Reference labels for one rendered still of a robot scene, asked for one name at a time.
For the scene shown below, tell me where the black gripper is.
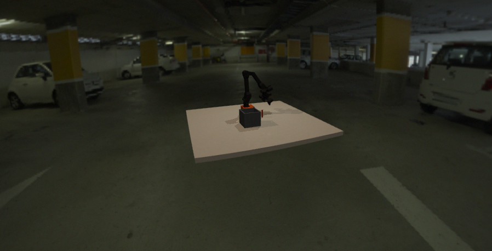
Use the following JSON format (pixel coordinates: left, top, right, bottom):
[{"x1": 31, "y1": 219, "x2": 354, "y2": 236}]
[{"x1": 259, "y1": 93, "x2": 273, "y2": 105}]

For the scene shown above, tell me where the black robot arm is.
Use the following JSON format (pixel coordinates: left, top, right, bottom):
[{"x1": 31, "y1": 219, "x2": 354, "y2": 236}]
[{"x1": 242, "y1": 70, "x2": 273, "y2": 107}]

